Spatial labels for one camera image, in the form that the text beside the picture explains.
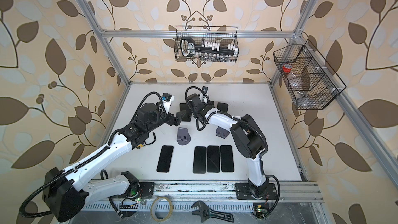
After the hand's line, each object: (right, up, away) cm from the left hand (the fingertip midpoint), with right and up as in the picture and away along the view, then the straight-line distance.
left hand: (178, 106), depth 75 cm
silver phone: (-10, -30, +11) cm, 34 cm away
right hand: (+12, +2, +19) cm, 23 cm away
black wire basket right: (+64, +12, -2) cm, 65 cm away
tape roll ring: (-10, -44, -7) cm, 46 cm away
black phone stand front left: (+1, -19, +12) cm, 22 cm away
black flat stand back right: (+24, -2, +20) cm, 32 cm away
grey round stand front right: (+23, -16, +16) cm, 32 cm away
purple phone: (+10, -29, +6) cm, 32 cm away
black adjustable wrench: (+13, -47, -7) cm, 49 cm away
